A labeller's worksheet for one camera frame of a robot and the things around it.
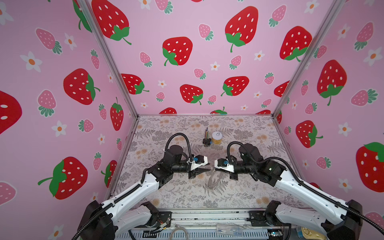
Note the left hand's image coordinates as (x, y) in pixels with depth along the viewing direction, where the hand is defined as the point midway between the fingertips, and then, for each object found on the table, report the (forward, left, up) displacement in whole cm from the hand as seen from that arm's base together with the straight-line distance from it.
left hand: (208, 165), depth 70 cm
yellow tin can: (+30, -8, -16) cm, 35 cm away
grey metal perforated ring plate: (-6, -2, -9) cm, 11 cm away
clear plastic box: (-24, -10, -20) cm, 33 cm away
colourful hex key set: (+29, -1, -20) cm, 35 cm away
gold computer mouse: (-25, -45, -17) cm, 54 cm away
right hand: (0, -4, -1) cm, 4 cm away
